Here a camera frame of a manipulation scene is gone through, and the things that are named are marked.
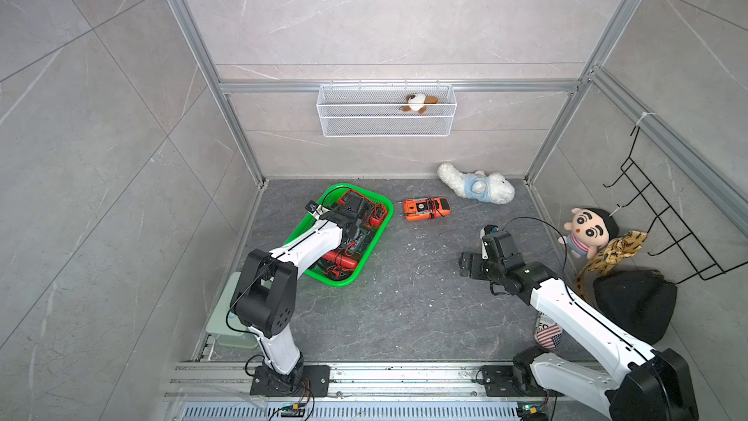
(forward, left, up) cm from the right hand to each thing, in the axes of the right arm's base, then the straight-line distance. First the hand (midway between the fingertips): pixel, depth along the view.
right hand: (475, 261), depth 84 cm
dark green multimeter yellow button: (0, +34, +13) cm, 37 cm away
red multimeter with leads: (+19, +30, -1) cm, 36 cm away
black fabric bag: (-16, -33, +9) cm, 38 cm away
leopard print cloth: (-4, -33, +7) cm, 34 cm away
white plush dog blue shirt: (+30, -14, -2) cm, 33 cm away
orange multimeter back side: (+25, +11, -6) cm, 28 cm away
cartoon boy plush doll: (+5, -32, +8) cm, 34 cm away
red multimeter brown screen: (+2, +40, -1) cm, 40 cm away
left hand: (+16, +40, +2) cm, 43 cm away
